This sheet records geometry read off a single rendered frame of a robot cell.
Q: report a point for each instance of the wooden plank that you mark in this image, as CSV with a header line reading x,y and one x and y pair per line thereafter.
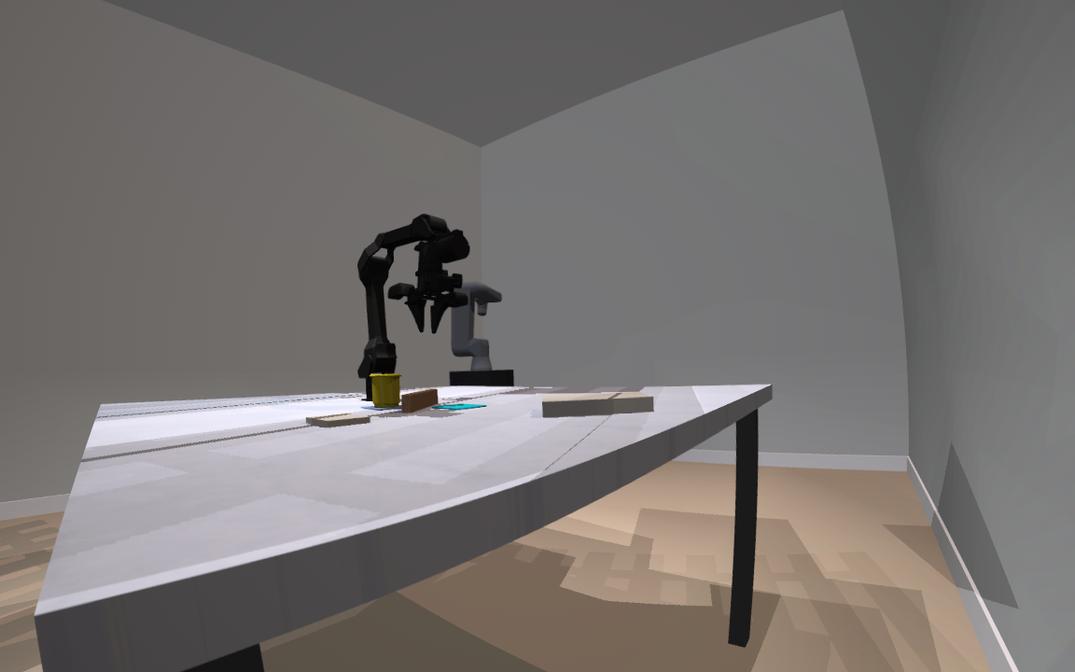
x,y
419,400

